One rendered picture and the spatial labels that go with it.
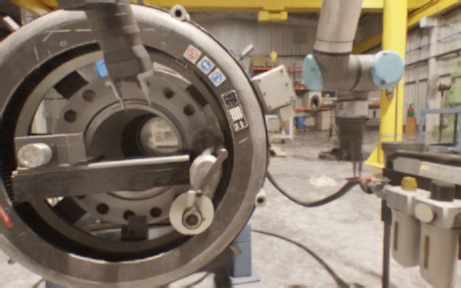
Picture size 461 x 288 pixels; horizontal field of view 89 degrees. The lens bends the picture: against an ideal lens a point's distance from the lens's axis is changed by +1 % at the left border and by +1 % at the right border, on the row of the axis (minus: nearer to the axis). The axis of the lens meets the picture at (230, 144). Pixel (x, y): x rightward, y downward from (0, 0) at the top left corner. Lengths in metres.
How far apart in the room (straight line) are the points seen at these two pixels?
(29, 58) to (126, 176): 0.33
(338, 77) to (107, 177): 0.60
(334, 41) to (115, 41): 0.46
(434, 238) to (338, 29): 0.58
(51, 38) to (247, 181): 0.56
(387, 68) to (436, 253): 0.49
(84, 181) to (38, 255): 0.21
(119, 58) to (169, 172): 0.27
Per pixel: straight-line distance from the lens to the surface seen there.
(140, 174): 0.60
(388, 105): 3.98
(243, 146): 0.62
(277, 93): 0.68
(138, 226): 0.80
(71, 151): 0.60
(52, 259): 0.75
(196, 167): 0.61
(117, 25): 0.47
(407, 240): 0.91
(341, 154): 0.82
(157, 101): 0.73
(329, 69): 0.65
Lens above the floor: 0.67
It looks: 5 degrees down
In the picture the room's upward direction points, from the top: 1 degrees counter-clockwise
